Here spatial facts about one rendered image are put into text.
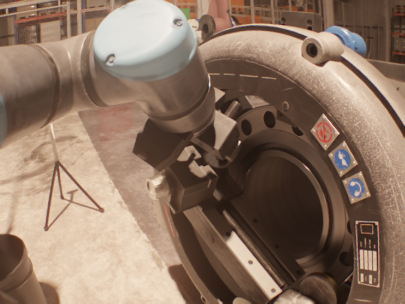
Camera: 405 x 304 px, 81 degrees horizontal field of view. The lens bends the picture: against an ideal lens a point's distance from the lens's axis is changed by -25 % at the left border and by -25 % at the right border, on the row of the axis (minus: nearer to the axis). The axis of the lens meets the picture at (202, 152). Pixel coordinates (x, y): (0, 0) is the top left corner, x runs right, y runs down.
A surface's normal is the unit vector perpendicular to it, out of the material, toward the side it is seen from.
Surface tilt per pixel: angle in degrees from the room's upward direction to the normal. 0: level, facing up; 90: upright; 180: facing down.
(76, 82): 100
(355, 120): 72
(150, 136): 53
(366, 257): 90
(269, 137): 90
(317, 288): 90
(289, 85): 90
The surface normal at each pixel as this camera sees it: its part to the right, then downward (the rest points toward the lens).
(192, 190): 0.54, 0.64
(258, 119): -0.82, 0.23
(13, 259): 0.17, 0.29
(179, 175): 0.20, -0.73
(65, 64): 0.91, -0.33
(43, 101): 0.95, 0.30
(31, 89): 0.99, -0.03
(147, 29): -0.11, -0.29
